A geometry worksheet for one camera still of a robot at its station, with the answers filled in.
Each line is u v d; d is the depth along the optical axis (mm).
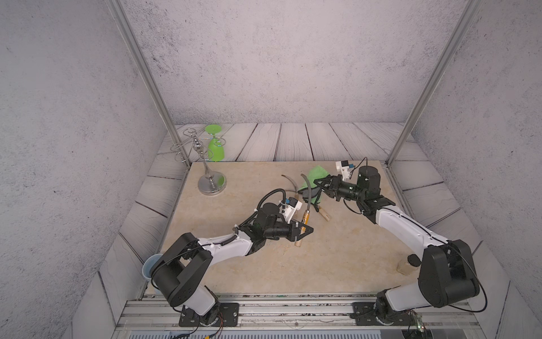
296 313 746
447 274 424
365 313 723
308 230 768
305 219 758
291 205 738
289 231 721
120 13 709
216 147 1086
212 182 1111
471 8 701
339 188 724
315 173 781
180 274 438
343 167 773
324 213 986
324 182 773
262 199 646
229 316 729
